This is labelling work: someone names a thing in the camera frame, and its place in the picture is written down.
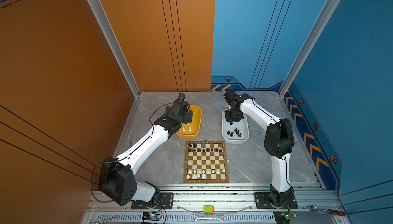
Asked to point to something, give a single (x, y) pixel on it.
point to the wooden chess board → (205, 162)
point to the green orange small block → (209, 209)
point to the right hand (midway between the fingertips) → (229, 119)
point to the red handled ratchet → (314, 208)
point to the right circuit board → (283, 217)
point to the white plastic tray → (235, 132)
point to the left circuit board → (154, 216)
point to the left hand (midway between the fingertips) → (181, 109)
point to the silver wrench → (220, 217)
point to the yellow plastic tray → (192, 131)
